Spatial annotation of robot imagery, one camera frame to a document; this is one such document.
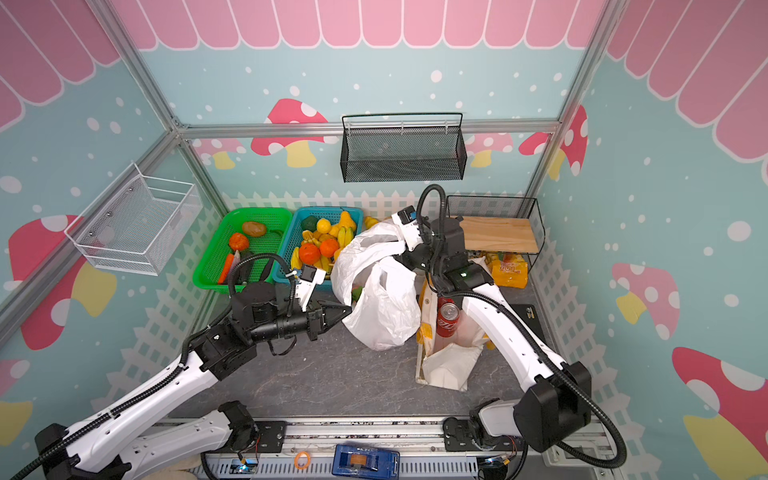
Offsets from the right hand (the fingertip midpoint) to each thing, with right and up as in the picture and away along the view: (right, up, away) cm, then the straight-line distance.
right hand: (385, 244), depth 73 cm
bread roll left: (-8, +11, +44) cm, 46 cm away
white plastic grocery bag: (0, -11, -8) cm, 14 cm away
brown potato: (-52, +8, +42) cm, 68 cm away
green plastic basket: (-49, -6, +36) cm, 61 cm away
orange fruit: (-27, -2, +29) cm, 40 cm away
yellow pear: (-16, +11, +39) cm, 44 cm away
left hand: (-8, -17, -8) cm, 20 cm away
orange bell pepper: (-55, +2, +36) cm, 66 cm away
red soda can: (+18, -19, +12) cm, 29 cm away
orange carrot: (-56, -8, +31) cm, 65 cm away
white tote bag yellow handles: (+16, -32, +8) cm, 37 cm away
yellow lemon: (-24, +8, +36) cm, 44 cm away
